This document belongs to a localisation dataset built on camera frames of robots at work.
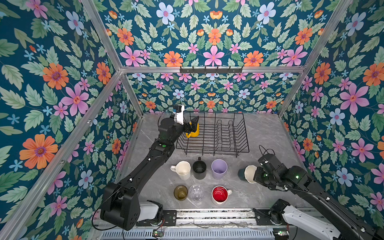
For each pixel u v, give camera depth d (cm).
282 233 70
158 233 70
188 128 69
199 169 88
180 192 82
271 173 55
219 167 84
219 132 101
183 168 84
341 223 41
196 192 82
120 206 40
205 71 91
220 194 80
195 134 101
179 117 65
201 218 75
